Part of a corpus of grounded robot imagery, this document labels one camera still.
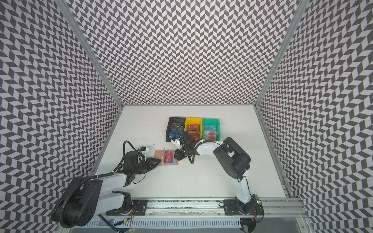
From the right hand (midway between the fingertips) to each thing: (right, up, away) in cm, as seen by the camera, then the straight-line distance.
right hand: (175, 158), depth 90 cm
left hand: (-9, -2, -2) cm, 10 cm away
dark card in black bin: (-2, +20, +12) cm, 23 cm away
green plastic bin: (+24, +23, +11) cm, 35 cm away
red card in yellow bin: (+12, +19, +12) cm, 25 cm away
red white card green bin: (+23, +14, +9) cm, 28 cm away
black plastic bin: (-4, +24, +14) cm, 29 cm away
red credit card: (-4, +2, 0) cm, 5 cm away
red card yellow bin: (+13, +13, +9) cm, 21 cm away
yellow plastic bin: (+11, +23, +11) cm, 28 cm away
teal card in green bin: (+23, +19, +12) cm, 32 cm away
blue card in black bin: (-3, +15, +7) cm, 17 cm away
